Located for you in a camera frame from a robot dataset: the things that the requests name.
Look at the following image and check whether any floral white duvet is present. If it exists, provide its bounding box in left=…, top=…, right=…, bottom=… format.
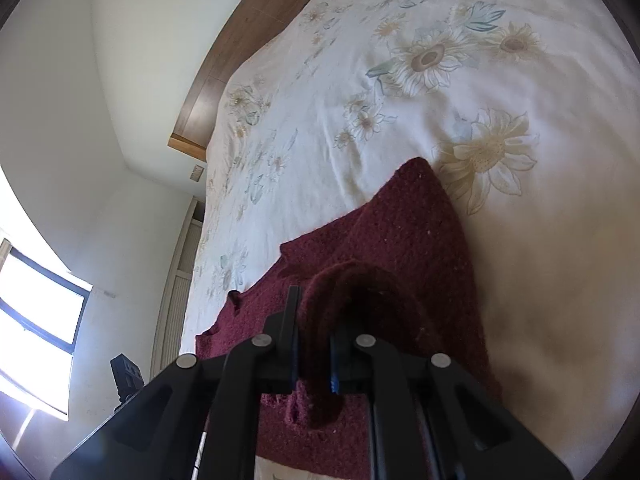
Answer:
left=179, top=0, right=636, bottom=480

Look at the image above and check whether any dark framed window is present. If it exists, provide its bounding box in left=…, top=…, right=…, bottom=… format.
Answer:
left=0, top=237, right=93, bottom=421

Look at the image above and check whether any wooden headboard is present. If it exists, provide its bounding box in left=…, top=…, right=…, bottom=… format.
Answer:
left=167, top=0, right=351, bottom=163

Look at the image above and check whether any dark red knitted sweater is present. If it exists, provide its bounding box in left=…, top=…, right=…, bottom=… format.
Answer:
left=195, top=156, right=503, bottom=478

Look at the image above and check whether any low beige wall cabinet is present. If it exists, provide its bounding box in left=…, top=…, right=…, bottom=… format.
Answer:
left=150, top=197, right=206, bottom=376

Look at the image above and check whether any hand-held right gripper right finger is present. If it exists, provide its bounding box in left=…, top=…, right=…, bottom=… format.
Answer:
left=330, top=332, right=572, bottom=480

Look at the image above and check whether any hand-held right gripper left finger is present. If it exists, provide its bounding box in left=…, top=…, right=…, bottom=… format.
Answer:
left=50, top=285, right=304, bottom=480

